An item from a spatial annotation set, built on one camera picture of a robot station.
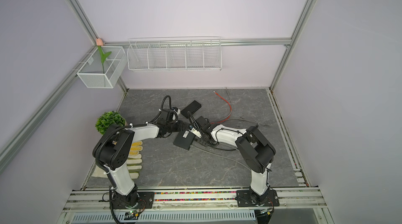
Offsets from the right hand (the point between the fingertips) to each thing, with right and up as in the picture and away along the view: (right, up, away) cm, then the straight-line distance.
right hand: (205, 136), depth 94 cm
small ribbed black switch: (-9, +17, +15) cm, 25 cm away
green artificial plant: (-53, +12, -10) cm, 55 cm away
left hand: (-12, +6, +2) cm, 14 cm away
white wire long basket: (-3, +54, +11) cm, 55 cm away
